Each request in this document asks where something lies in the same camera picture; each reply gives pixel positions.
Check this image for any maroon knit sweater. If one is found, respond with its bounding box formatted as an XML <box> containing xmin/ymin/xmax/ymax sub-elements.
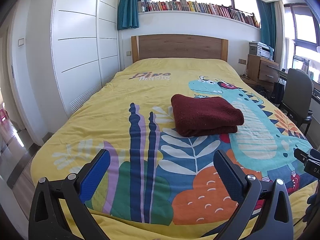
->
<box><xmin>171</xmin><ymin>94</ymin><xmax>244</xmax><ymax>137</ymax></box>

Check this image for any blue gloved hand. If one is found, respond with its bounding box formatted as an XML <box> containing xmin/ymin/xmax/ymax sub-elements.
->
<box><xmin>303</xmin><ymin>192</ymin><xmax>319</xmax><ymax>225</ymax></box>

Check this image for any grey office chair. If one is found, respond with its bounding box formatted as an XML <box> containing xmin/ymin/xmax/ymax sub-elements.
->
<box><xmin>278</xmin><ymin>68</ymin><xmax>314</xmax><ymax>135</ymax></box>

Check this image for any black bag on floor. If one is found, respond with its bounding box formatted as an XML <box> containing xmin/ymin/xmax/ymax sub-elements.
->
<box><xmin>270</xmin><ymin>79</ymin><xmax>285</xmax><ymax>105</ymax></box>

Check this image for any wooden drawer nightstand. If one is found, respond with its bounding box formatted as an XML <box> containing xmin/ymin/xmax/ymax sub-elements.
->
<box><xmin>244</xmin><ymin>54</ymin><xmax>279</xmax><ymax>92</ymax></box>

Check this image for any yellow dinosaur bedspread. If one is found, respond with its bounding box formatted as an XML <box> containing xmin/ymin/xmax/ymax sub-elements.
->
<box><xmin>31</xmin><ymin>58</ymin><xmax>316</xmax><ymax>239</ymax></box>

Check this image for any grey printer box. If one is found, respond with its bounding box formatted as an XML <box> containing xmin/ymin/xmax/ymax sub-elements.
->
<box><xmin>249</xmin><ymin>42</ymin><xmax>274</xmax><ymax>61</ymax></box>

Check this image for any teal curtain right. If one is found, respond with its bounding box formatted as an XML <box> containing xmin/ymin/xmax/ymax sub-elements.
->
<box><xmin>256</xmin><ymin>0</ymin><xmax>277</xmax><ymax>60</ymax></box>

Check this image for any teal curtain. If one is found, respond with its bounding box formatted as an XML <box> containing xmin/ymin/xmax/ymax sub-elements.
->
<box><xmin>117</xmin><ymin>0</ymin><xmax>139</xmax><ymax>30</ymax></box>
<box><xmin>256</xmin><ymin>0</ymin><xmax>277</xmax><ymax>60</ymax></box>

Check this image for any white sliding wardrobe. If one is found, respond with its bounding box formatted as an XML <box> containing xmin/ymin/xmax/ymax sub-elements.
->
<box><xmin>51</xmin><ymin>0</ymin><xmax>120</xmax><ymax>116</ymax></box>

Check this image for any wooden headboard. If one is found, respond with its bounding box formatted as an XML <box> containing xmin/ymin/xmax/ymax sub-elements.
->
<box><xmin>131</xmin><ymin>34</ymin><xmax>228</xmax><ymax>63</ymax></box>

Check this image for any teal curtain left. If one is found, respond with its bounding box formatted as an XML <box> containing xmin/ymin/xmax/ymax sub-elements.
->
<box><xmin>117</xmin><ymin>0</ymin><xmax>139</xmax><ymax>30</ymax></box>

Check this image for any row of books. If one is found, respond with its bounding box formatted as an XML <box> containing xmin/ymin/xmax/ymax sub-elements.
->
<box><xmin>137</xmin><ymin>0</ymin><xmax>260</xmax><ymax>28</ymax></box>

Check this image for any wall socket near nightstand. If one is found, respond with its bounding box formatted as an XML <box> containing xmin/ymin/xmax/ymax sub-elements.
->
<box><xmin>238</xmin><ymin>59</ymin><xmax>247</xmax><ymax>64</ymax></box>

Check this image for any wall light switch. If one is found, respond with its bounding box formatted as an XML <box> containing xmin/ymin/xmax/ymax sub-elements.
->
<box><xmin>18</xmin><ymin>38</ymin><xmax>25</xmax><ymax>47</ymax></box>

